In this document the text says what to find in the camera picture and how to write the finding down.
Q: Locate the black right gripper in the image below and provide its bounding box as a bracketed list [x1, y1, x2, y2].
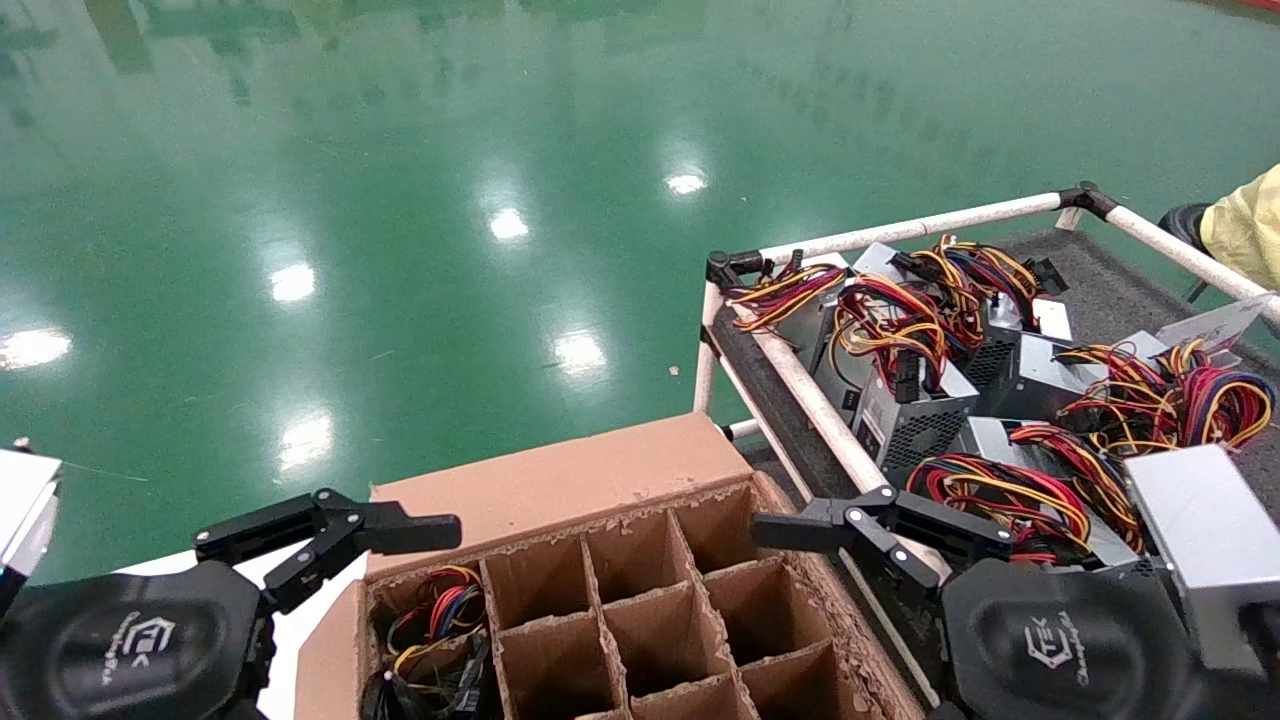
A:
[752, 487, 1216, 720]

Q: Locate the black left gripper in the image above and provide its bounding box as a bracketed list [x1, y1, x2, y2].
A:
[0, 488, 463, 720]

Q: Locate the power supply with black cables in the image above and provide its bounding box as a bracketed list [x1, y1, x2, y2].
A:
[362, 565, 493, 720]

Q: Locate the brown cardboard box with dividers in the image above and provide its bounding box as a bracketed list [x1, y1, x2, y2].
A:
[295, 412, 921, 720]

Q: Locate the white table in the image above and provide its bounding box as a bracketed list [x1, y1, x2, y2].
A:
[120, 545, 373, 720]

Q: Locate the dark grey cart mat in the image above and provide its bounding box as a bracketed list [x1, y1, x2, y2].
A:
[710, 228, 1280, 601]

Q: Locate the black pipe joint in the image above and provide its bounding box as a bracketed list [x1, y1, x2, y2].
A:
[1058, 182, 1117, 222]
[705, 250, 773, 293]

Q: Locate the tilted silver power supply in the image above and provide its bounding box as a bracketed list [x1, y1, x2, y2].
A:
[1155, 295, 1271, 367]

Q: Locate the black chair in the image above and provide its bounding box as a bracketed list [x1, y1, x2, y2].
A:
[1158, 203, 1213, 301]

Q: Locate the person in yellow garment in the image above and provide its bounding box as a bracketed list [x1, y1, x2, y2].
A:
[1198, 163, 1280, 293]

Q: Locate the white pipe cart frame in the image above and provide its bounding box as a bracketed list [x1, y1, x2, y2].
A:
[692, 183, 1280, 711]

